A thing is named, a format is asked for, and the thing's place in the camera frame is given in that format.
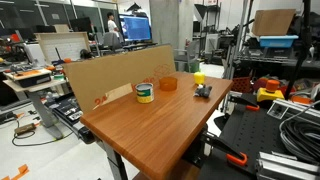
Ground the plain aluminium rail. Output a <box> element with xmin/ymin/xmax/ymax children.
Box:
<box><xmin>255</xmin><ymin>151</ymin><xmax>320</xmax><ymax>180</ymax></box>

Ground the cardboard box on shelf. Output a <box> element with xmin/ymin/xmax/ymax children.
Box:
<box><xmin>251</xmin><ymin>8</ymin><xmax>297</xmax><ymax>37</ymax></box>

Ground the black case orange lid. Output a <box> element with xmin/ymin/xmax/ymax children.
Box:
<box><xmin>12</xmin><ymin>68</ymin><xmax>53</xmax><ymax>89</ymax></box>

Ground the yellow block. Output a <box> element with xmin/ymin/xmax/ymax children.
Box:
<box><xmin>193</xmin><ymin>71</ymin><xmax>206</xmax><ymax>86</ymax></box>

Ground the black tripod pole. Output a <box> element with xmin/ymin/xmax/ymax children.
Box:
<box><xmin>284</xmin><ymin>0</ymin><xmax>313</xmax><ymax>101</ymax></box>

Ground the silver metal cup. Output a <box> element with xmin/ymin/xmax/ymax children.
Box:
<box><xmin>193</xmin><ymin>84</ymin><xmax>213</xmax><ymax>99</ymax></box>

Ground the orange floor tape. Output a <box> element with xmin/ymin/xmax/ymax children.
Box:
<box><xmin>0</xmin><ymin>163</ymin><xmax>30</xmax><ymax>180</ymax></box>

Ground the grey side desk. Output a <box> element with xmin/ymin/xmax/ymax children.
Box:
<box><xmin>2</xmin><ymin>68</ymin><xmax>69</xmax><ymax>140</ymax></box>

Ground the yellow emergency stop button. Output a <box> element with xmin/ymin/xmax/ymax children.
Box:
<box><xmin>256</xmin><ymin>79</ymin><xmax>285</xmax><ymax>103</ymax></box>

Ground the brown translucent bowl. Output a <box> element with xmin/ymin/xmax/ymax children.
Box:
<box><xmin>158</xmin><ymin>76</ymin><xmax>178</xmax><ymax>92</ymax></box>

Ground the aluminium rail with tag plate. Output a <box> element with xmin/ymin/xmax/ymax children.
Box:
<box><xmin>266</xmin><ymin>98</ymin><xmax>320</xmax><ymax>122</ymax></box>

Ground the grey chair with green bin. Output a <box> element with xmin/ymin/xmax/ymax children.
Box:
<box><xmin>173</xmin><ymin>39</ymin><xmax>202</xmax><ymax>74</ymax></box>

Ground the black floor cable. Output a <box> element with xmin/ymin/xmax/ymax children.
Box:
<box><xmin>11</xmin><ymin>128</ymin><xmax>75</xmax><ymax>148</ymax></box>

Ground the dark switched-off monitor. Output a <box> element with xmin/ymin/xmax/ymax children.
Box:
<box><xmin>68</xmin><ymin>16</ymin><xmax>93</xmax><ymax>34</ymax></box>

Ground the black perforated base board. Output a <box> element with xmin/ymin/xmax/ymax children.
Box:
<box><xmin>198</xmin><ymin>99</ymin><xmax>320</xmax><ymax>180</ymax></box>

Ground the lit computer monitor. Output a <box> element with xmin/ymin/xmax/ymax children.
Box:
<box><xmin>118</xmin><ymin>13</ymin><xmax>153</xmax><ymax>43</ymax></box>

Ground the red perforated panel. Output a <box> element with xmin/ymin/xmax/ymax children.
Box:
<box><xmin>231</xmin><ymin>76</ymin><xmax>253</xmax><ymax>95</ymax></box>

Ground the blue plastic bin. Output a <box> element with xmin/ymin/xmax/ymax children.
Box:
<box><xmin>258</xmin><ymin>34</ymin><xmax>300</xmax><ymax>49</ymax></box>

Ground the black cable bundle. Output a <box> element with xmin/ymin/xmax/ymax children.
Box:
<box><xmin>278</xmin><ymin>99</ymin><xmax>320</xmax><ymax>165</ymax></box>

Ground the metal shelf rack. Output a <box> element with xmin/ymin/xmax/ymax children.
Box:
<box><xmin>233</xmin><ymin>46</ymin><xmax>320</xmax><ymax>72</ymax></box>

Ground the small box on floor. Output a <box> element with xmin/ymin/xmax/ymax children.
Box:
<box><xmin>13</xmin><ymin>122</ymin><xmax>37</xmax><ymax>136</ymax></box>

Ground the grey table leg frame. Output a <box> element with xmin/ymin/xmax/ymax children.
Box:
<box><xmin>77</xmin><ymin>124</ymin><xmax>130</xmax><ymax>180</ymax></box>

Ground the large cardboard panel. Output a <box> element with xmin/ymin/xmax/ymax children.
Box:
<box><xmin>62</xmin><ymin>43</ymin><xmax>177</xmax><ymax>114</ymax></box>

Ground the black clamp orange tip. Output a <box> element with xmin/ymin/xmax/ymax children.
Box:
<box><xmin>200</xmin><ymin>132</ymin><xmax>249</xmax><ymax>167</ymax></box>
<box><xmin>228</xmin><ymin>94</ymin><xmax>261</xmax><ymax>112</ymax></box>

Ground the white pegboard panel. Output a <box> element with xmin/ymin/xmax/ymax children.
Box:
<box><xmin>34</xmin><ymin>31</ymin><xmax>92</xmax><ymax>64</ymax></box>

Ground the grey office chair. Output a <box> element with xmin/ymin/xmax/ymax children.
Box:
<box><xmin>99</xmin><ymin>31</ymin><xmax>124</xmax><ymax>56</ymax></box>

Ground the person in white shirt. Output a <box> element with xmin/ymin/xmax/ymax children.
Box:
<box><xmin>106</xmin><ymin>11</ymin><xmax>121</xmax><ymax>38</ymax></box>

